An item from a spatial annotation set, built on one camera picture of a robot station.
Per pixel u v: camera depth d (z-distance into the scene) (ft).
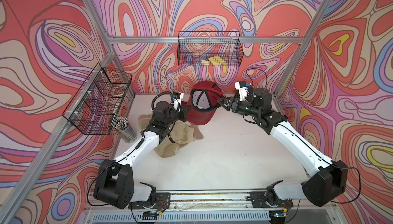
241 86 2.16
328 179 1.28
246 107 2.06
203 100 2.92
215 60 2.98
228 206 2.40
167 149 2.92
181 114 2.32
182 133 2.90
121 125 2.64
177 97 2.22
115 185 1.35
